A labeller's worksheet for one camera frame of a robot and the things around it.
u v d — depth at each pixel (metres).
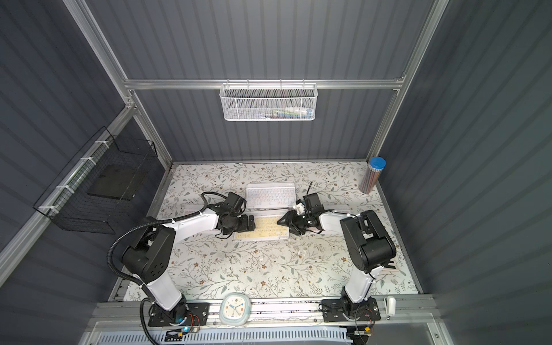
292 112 0.92
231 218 0.72
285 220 0.86
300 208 0.91
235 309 0.72
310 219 0.75
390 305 0.72
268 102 1.24
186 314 0.72
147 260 0.47
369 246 0.49
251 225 0.85
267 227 0.92
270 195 1.05
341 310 0.73
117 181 0.75
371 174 0.96
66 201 0.63
